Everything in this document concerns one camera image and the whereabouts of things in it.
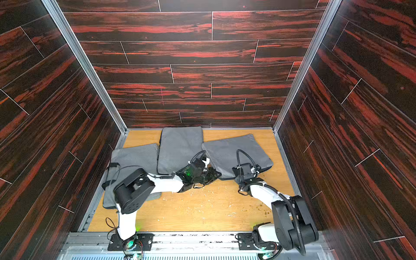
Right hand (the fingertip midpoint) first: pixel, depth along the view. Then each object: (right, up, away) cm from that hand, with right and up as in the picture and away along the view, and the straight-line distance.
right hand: (245, 178), depth 93 cm
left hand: (-14, +3, -7) cm, 16 cm away
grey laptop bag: (-73, +9, +5) cm, 74 cm away
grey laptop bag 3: (-12, +14, +6) cm, 19 cm away
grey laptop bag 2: (-42, +18, +18) cm, 49 cm away
